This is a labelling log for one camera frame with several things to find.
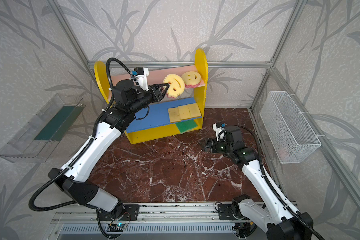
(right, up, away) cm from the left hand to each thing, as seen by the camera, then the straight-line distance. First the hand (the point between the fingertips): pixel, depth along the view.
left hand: (168, 81), depth 63 cm
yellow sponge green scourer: (+6, -21, +44) cm, 49 cm away
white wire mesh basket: (+51, -23, -1) cm, 56 cm away
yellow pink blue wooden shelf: (+3, -11, +35) cm, 36 cm away
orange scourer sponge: (-1, -13, +33) cm, 36 cm away
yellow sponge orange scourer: (+12, -11, +34) cm, 38 cm away
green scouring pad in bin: (-47, -19, +1) cm, 51 cm away
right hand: (+17, -26, +13) cm, 34 cm away
